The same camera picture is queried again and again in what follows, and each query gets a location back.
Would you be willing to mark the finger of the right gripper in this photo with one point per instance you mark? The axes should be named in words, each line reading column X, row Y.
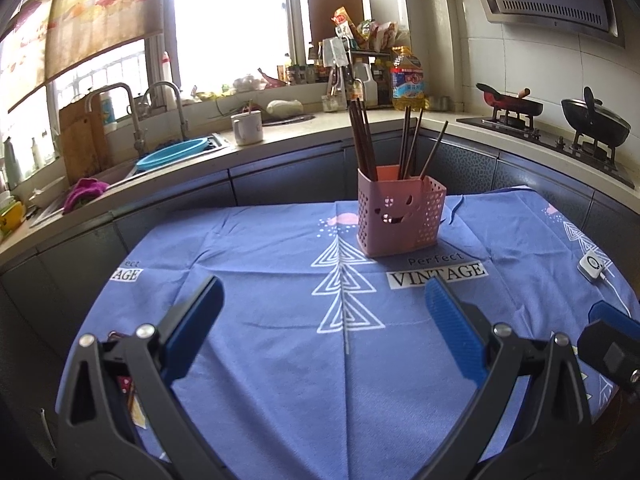
column 603, row 311

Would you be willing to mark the black gas stove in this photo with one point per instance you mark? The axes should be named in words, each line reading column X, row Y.
column 590, row 152

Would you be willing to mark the chrome kitchen faucet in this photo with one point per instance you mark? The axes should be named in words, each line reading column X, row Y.
column 132, row 115
column 174, row 104

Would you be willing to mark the white jug container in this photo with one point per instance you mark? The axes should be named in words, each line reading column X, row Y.
column 365, row 85

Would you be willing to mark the snack bags on shelf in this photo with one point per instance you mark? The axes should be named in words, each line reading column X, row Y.
column 369, row 35

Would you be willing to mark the chrome kitchen faucet far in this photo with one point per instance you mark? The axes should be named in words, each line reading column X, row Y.
column 174, row 104

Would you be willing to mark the dark chopstick leaning left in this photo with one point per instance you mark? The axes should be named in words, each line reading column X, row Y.
column 433, row 151

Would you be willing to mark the white ceramic mug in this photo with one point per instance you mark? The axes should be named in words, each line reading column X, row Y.
column 247, row 128

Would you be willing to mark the small white square device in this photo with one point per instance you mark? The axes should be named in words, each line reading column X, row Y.
column 592, row 268

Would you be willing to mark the yellow cooking oil bottle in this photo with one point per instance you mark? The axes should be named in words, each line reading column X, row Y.
column 407, row 75

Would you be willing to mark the red frying pan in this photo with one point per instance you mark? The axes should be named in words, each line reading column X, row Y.
column 498, row 101

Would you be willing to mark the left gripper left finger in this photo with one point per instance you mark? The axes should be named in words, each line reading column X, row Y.
column 97, row 438

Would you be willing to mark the magenta cloth rag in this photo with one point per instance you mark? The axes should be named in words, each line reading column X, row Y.
column 84, row 191

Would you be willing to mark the blue plastic basin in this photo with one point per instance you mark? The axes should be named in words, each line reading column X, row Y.
column 172, row 153

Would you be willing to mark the patterned roller blind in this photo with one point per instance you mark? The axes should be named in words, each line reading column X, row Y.
column 46, row 38

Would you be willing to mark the chrome kitchen faucet near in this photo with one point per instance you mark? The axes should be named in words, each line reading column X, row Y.
column 132, row 115

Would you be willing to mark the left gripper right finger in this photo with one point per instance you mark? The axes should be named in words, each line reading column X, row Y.
column 529, row 416

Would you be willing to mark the dark chopstick pair centre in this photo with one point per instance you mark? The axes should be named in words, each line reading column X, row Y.
column 409, row 137

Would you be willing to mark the wooden cutting board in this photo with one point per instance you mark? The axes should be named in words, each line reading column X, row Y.
column 83, row 141

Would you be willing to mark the dark chopsticks bundle right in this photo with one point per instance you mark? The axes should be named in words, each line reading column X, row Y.
column 362, row 140

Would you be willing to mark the blue patterned tablecloth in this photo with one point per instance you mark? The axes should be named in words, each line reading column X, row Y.
column 324, row 363

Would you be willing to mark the pink plastic utensil holder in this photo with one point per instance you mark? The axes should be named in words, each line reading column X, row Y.
column 398, row 216

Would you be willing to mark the black wok with lid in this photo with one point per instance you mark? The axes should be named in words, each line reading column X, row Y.
column 589, row 117

